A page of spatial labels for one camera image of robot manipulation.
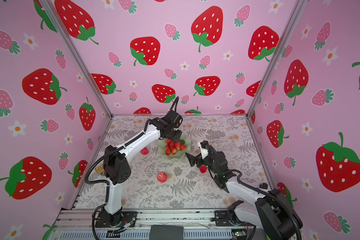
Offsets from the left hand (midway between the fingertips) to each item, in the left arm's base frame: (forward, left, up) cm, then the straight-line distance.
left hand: (177, 135), depth 90 cm
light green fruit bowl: (-5, -1, -15) cm, 16 cm away
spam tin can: (-17, +46, -11) cm, 51 cm away
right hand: (-11, -9, +2) cm, 14 cm away
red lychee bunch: (-2, +4, -11) cm, 12 cm away
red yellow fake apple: (-22, +9, -12) cm, 26 cm away
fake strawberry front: (-16, -16, -13) cm, 26 cm away
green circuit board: (-48, -32, -16) cm, 60 cm away
